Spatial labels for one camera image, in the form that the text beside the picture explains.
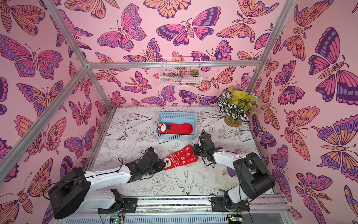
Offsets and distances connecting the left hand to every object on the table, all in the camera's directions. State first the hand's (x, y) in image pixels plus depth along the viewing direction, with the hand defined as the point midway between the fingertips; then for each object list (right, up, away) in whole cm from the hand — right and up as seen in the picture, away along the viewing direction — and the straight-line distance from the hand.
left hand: (167, 163), depth 85 cm
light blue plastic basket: (+3, +29, +25) cm, 38 cm away
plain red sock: (+9, +20, +17) cm, 28 cm away
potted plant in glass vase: (+42, +36, 0) cm, 55 cm away
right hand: (+17, +8, +7) cm, 20 cm away
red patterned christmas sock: (+10, +3, +5) cm, 12 cm away
